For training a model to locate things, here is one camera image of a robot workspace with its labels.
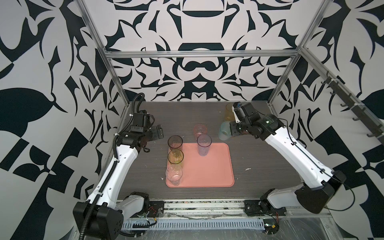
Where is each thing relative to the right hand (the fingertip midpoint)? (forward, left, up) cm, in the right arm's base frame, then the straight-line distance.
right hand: (234, 126), depth 74 cm
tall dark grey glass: (-1, +31, -14) cm, 34 cm away
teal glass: (0, +4, -6) cm, 7 cm away
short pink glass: (+14, +16, -24) cm, 32 cm away
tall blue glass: (+2, +14, -19) cm, 24 cm away
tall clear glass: (-15, +32, -24) cm, 42 cm away
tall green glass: (-7, +31, -19) cm, 36 cm away
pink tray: (-11, +8, -29) cm, 32 cm away
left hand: (+1, +41, -2) cm, 41 cm away
